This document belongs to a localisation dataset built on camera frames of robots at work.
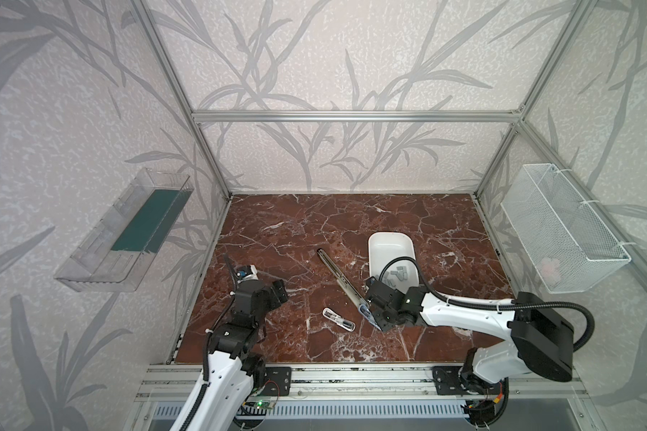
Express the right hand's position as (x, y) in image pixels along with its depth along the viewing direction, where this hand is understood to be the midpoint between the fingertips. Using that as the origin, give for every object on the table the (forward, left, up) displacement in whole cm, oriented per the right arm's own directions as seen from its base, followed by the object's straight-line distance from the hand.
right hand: (380, 306), depth 85 cm
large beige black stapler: (+9, +12, 0) cm, 15 cm away
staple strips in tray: (+13, -9, -3) cm, 16 cm away
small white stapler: (-4, +14, -2) cm, 14 cm away
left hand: (+6, +32, +9) cm, 34 cm away
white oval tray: (+7, -2, +18) cm, 20 cm away
